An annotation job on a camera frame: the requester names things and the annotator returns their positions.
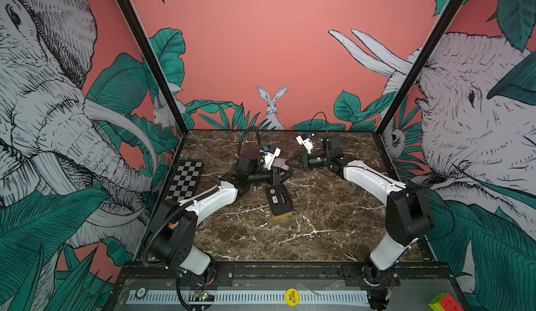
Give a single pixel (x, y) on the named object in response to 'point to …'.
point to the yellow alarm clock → (280, 201)
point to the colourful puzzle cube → (444, 302)
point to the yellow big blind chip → (292, 297)
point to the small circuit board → (202, 296)
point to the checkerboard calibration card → (185, 180)
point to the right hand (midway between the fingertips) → (286, 161)
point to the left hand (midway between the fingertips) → (292, 172)
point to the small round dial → (141, 292)
